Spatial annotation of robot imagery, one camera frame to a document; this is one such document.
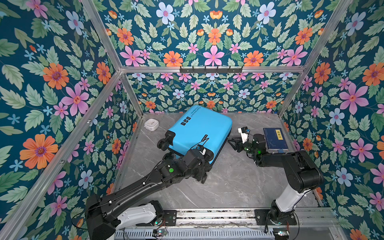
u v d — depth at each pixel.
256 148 0.75
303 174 0.50
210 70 0.93
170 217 0.73
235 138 0.92
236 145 0.83
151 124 1.08
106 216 0.39
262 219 0.74
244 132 0.80
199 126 0.86
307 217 0.75
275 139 1.04
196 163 0.54
